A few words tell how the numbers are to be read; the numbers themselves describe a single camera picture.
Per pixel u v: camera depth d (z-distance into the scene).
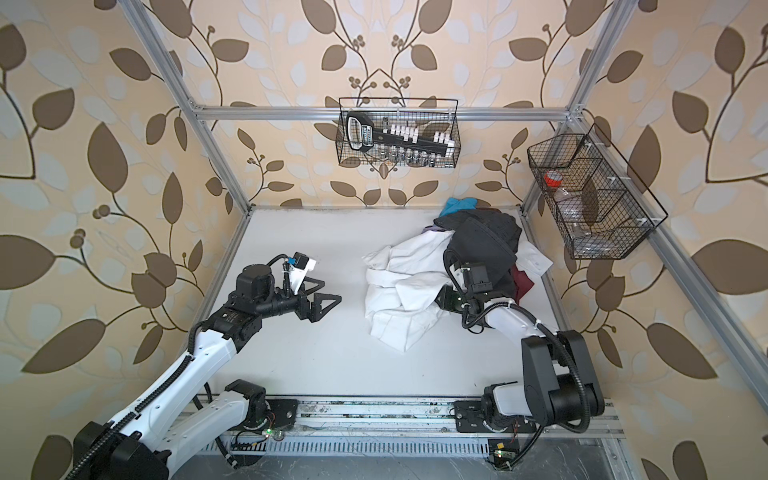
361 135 0.87
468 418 0.74
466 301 0.67
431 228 1.14
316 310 0.67
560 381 0.42
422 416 0.75
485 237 0.94
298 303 0.67
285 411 0.75
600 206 0.75
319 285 0.79
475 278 0.71
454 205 1.17
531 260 1.04
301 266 0.67
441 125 0.94
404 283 0.87
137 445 0.40
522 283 0.98
